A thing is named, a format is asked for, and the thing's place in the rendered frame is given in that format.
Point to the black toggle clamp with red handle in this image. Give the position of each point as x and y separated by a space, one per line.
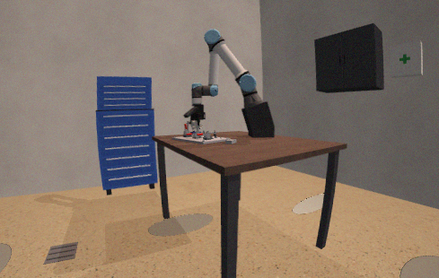
207 135

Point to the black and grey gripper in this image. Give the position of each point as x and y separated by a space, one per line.
198 115

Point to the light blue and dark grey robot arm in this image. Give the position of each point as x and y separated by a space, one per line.
217 48

